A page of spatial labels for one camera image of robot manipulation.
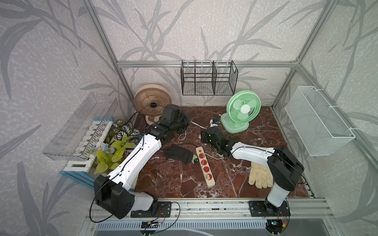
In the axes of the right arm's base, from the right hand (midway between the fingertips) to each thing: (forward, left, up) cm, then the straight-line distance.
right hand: (200, 132), depth 89 cm
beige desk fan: (+16, +31, +12) cm, 37 cm away
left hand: (-2, +3, +16) cm, 16 cm away
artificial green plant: (-20, +44, +10) cm, 50 cm away
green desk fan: (+11, -26, +10) cm, 30 cm away
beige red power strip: (-25, -5, -11) cm, 28 cm away
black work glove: (-8, +14, -12) cm, 20 cm away
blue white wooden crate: (-27, +50, +15) cm, 59 cm away
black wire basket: (+39, -6, +12) cm, 41 cm away
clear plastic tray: (-16, +55, +19) cm, 61 cm away
